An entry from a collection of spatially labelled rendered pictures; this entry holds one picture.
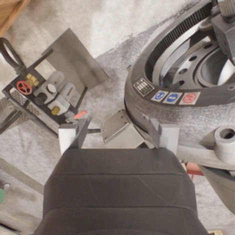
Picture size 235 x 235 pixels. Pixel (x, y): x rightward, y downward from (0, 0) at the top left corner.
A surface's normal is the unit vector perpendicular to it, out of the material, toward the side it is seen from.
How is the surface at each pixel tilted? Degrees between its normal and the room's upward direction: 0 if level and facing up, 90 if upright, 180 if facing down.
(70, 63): 0
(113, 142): 22
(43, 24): 0
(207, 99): 90
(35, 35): 0
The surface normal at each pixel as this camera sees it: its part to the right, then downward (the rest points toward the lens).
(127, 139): 0.21, 0.46
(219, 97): -0.59, -0.65
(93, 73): -0.11, 0.65
